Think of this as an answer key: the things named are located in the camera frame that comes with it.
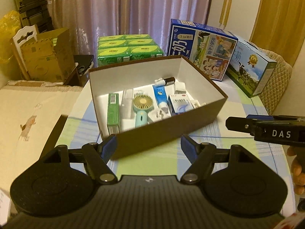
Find blue illustrated milk carton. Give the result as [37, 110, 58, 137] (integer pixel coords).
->
[165, 19, 239, 81]

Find tan cardboard box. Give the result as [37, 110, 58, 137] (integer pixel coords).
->
[20, 28, 75, 85]

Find tan wall strips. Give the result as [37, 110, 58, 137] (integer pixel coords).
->
[219, 0, 232, 25]

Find pale curtain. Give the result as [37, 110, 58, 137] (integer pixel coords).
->
[43, 0, 212, 58]

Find yellow plastic bag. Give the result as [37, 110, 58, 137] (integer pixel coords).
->
[0, 10, 23, 64]

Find small white box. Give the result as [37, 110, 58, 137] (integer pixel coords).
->
[173, 81, 186, 94]

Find green tissue multipack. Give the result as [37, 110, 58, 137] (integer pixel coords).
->
[97, 33, 165, 67]

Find blue hand cream tube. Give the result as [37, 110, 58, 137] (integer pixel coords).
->
[152, 85, 169, 109]

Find mint handheld fan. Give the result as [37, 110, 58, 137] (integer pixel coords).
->
[133, 95, 153, 127]

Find small white plastic item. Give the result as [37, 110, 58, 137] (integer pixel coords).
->
[191, 99, 206, 109]

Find cow print milk carton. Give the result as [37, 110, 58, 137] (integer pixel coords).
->
[225, 39, 278, 98]

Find beige quilted cover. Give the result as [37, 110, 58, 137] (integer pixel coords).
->
[258, 48, 293, 116]

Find blue medicine box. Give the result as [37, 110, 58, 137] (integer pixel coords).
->
[167, 94, 194, 116]

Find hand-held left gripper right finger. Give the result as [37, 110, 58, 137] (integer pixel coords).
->
[180, 134, 256, 185]

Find clear plastic case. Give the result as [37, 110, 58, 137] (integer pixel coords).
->
[120, 88, 134, 124]

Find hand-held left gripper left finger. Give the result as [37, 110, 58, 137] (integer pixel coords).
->
[43, 134, 118, 185]

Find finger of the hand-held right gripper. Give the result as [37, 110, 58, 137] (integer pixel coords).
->
[246, 114, 305, 124]
[225, 116, 257, 134]

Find black paper bag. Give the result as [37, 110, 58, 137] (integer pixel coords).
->
[64, 54, 94, 86]

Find person's right hand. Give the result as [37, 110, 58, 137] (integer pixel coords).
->
[287, 145, 305, 196]

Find green tall carton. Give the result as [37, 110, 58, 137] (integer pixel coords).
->
[107, 93, 120, 134]

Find dark bottle with white cap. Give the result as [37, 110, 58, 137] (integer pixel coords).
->
[154, 76, 176, 86]

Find cream cat print blanket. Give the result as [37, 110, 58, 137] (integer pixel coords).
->
[0, 80, 90, 196]

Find black folding rack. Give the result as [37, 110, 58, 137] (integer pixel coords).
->
[13, 0, 54, 35]

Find white charger plug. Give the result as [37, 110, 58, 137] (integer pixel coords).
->
[148, 108, 171, 124]

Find brown cardboard box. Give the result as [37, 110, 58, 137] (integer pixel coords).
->
[89, 55, 228, 159]

